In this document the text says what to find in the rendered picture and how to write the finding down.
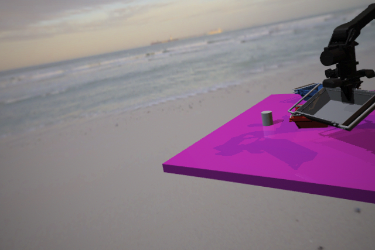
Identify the black cylinder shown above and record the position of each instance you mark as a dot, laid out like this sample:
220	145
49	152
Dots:
267	119

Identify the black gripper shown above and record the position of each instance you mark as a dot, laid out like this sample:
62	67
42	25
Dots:
349	77

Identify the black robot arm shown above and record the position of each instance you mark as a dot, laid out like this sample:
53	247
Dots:
342	42

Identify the red plastic tray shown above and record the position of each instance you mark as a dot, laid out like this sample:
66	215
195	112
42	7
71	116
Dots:
303	122

